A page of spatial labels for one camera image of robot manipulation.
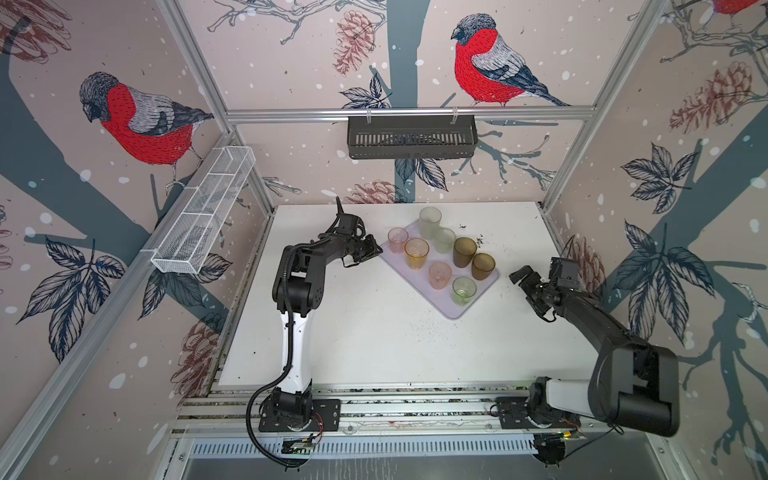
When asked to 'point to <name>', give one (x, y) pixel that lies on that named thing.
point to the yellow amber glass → (416, 251)
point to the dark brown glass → (464, 248)
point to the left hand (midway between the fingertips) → (381, 249)
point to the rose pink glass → (397, 237)
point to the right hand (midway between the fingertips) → (519, 285)
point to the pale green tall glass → (430, 219)
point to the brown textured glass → (482, 266)
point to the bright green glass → (463, 290)
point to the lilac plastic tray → (420, 278)
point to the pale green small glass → (444, 240)
